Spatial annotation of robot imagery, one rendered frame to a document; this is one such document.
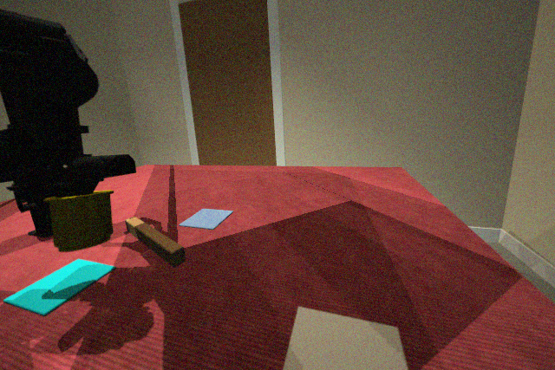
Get tan wooden bar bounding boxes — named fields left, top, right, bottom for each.
left=125, top=217, right=186, bottom=268

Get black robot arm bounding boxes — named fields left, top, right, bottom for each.
left=0, top=9, right=98, bottom=238

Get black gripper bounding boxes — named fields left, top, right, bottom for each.
left=0, top=114, right=136, bottom=226

